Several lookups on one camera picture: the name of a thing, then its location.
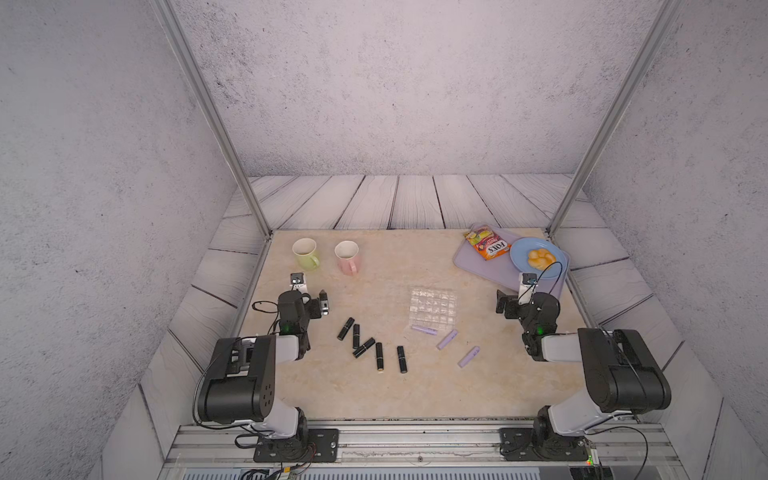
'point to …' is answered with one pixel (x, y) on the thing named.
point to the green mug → (304, 249)
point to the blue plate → (519, 251)
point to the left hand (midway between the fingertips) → (311, 291)
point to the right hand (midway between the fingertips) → (517, 289)
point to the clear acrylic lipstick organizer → (434, 308)
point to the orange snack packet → (487, 243)
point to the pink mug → (348, 256)
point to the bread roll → (541, 259)
